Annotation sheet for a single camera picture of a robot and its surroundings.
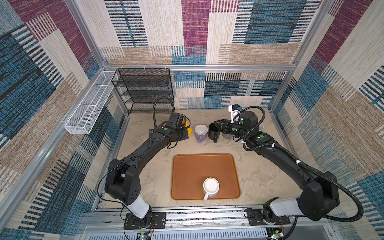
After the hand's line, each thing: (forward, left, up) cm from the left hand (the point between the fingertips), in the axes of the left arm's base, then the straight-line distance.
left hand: (186, 131), depth 86 cm
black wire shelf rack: (+38, +33, +3) cm, 50 cm away
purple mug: (+10, -10, -14) cm, 20 cm away
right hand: (-2, -16, +9) cm, 18 cm away
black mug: (+6, -17, -9) cm, 20 cm away
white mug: (-28, -12, -10) cm, 32 cm away
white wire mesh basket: (+9, +63, 0) cm, 63 cm away
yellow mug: (-7, -1, +14) cm, 16 cm away
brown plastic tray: (-15, -2, -20) cm, 25 cm away
